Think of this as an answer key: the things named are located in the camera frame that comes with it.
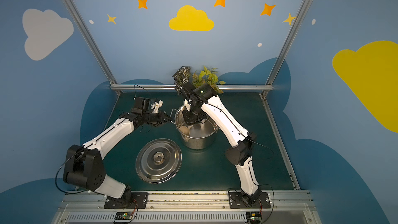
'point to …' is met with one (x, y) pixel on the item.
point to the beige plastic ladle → (185, 130)
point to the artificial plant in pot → (206, 75)
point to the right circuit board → (254, 217)
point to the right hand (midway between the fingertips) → (191, 122)
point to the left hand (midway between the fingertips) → (172, 117)
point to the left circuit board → (124, 215)
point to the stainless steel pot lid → (158, 160)
